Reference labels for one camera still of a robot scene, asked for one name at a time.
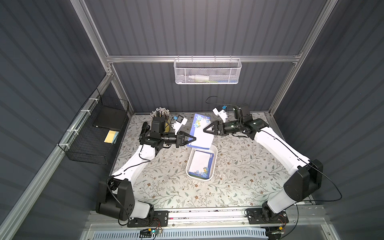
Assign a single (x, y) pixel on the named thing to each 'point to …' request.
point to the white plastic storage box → (213, 149)
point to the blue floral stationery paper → (204, 139)
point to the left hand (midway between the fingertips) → (195, 141)
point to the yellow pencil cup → (167, 126)
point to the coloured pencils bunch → (160, 112)
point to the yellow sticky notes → (111, 136)
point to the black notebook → (110, 117)
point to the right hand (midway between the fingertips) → (207, 132)
